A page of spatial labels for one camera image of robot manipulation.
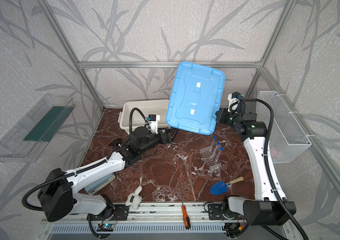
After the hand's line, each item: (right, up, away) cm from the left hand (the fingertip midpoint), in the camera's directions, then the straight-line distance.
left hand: (176, 126), depth 73 cm
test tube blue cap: (+28, -13, +26) cm, 40 cm away
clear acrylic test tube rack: (+21, -21, +20) cm, 36 cm away
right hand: (+20, +9, -1) cm, 22 cm away
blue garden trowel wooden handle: (+25, -35, +10) cm, 44 cm away
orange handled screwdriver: (+5, -44, -2) cm, 44 cm away
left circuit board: (-34, -48, -2) cm, 59 cm away
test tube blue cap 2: (+31, -17, +28) cm, 45 cm away
